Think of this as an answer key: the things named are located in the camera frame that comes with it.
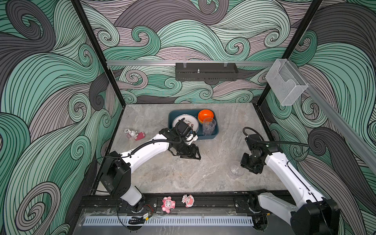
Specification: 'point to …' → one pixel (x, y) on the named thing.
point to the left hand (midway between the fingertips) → (197, 157)
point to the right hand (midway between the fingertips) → (244, 167)
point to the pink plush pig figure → (168, 204)
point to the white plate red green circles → (191, 120)
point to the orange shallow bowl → (204, 113)
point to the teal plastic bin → (173, 113)
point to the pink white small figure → (189, 200)
